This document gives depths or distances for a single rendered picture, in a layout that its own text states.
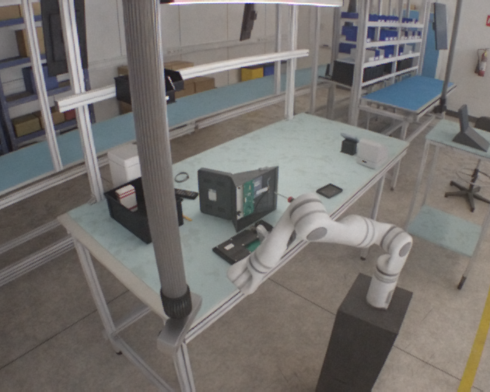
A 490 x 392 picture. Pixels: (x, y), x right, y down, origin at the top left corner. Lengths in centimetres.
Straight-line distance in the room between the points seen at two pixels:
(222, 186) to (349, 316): 69
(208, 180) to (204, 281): 43
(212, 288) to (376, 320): 60
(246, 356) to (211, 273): 106
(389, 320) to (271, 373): 98
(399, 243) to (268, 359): 127
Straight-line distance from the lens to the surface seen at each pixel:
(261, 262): 100
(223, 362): 219
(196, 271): 125
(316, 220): 86
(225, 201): 144
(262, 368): 217
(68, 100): 150
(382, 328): 134
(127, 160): 159
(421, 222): 302
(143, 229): 136
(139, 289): 122
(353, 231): 98
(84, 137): 161
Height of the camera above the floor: 184
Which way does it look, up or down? 30 degrees down
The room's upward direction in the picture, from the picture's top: straight up
